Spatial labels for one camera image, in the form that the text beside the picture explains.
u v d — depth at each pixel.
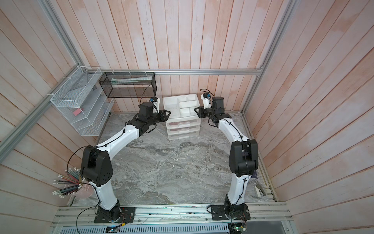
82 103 0.74
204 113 0.83
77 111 0.82
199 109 0.85
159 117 0.78
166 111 0.82
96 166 0.48
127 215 0.73
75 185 0.77
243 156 0.51
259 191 0.80
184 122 0.90
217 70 1.97
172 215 0.73
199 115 0.86
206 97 0.80
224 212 0.73
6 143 0.52
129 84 1.04
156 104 0.79
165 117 0.82
